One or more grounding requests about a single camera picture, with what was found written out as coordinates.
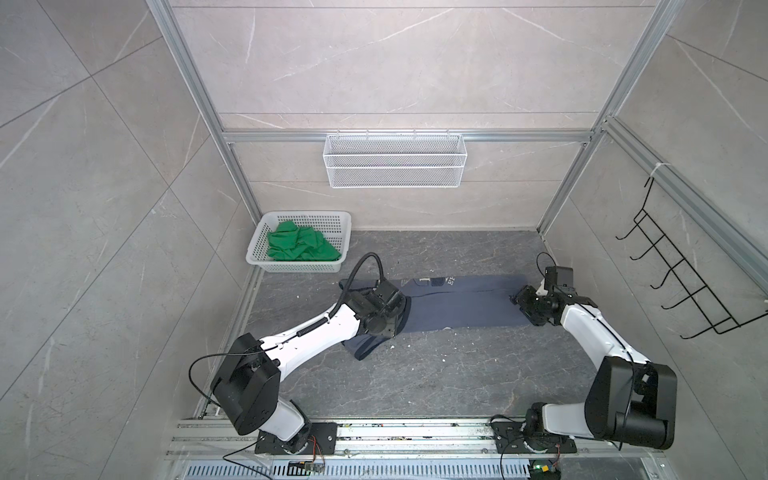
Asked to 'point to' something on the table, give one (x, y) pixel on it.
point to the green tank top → (289, 243)
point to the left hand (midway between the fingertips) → (386, 319)
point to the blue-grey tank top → (445, 303)
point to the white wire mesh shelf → (395, 161)
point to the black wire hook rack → (722, 319)
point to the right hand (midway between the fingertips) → (515, 297)
